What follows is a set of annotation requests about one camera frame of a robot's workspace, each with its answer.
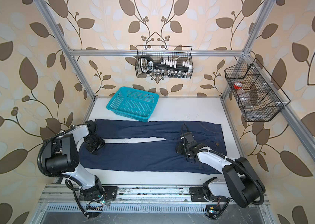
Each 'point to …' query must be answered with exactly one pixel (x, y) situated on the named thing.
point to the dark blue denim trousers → (152, 155)
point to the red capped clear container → (237, 85)
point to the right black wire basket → (260, 98)
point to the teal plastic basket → (133, 103)
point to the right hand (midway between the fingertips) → (179, 150)
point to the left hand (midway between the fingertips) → (102, 148)
